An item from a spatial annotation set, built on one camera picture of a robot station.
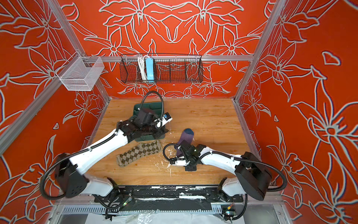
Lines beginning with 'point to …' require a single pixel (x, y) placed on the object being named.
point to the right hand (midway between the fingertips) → (184, 162)
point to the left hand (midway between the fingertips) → (166, 125)
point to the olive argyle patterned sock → (136, 152)
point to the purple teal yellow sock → (187, 135)
